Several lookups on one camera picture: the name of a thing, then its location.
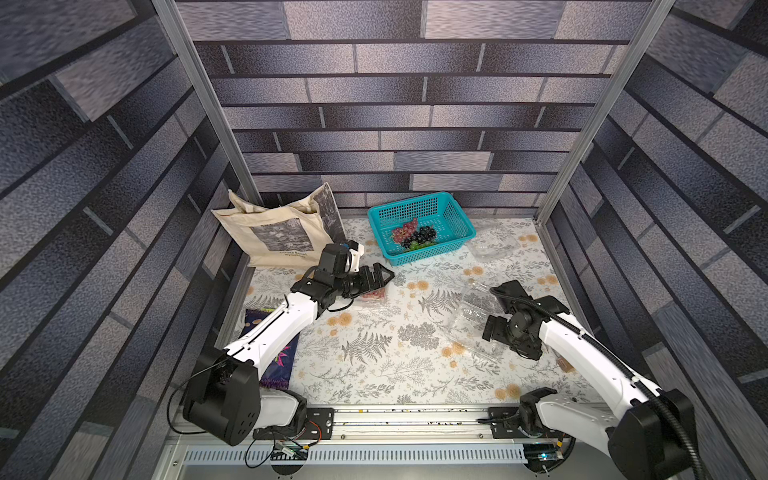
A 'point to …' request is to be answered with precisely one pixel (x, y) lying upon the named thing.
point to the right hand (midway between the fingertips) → (500, 339)
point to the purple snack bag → (277, 373)
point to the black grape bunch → (425, 236)
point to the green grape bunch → (415, 245)
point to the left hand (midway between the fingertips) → (385, 277)
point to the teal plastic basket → (438, 210)
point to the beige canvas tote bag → (283, 236)
